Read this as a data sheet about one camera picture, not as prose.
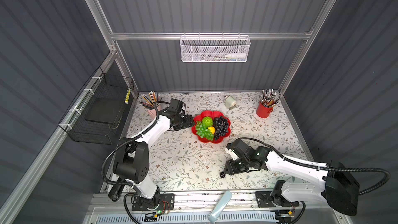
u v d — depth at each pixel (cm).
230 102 106
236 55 87
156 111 65
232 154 67
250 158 62
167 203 72
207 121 96
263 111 100
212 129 94
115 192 73
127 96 84
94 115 72
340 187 41
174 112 70
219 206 69
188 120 79
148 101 99
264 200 73
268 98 94
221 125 93
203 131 91
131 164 45
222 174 80
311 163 47
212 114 103
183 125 79
